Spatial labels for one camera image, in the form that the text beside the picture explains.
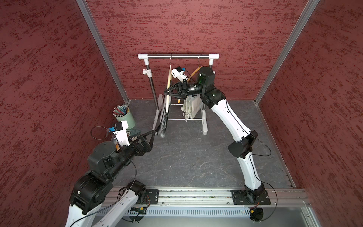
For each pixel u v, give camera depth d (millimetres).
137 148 473
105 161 371
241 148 518
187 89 569
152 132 531
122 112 974
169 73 669
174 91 620
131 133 993
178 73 618
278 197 769
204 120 1033
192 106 868
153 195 742
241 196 741
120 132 467
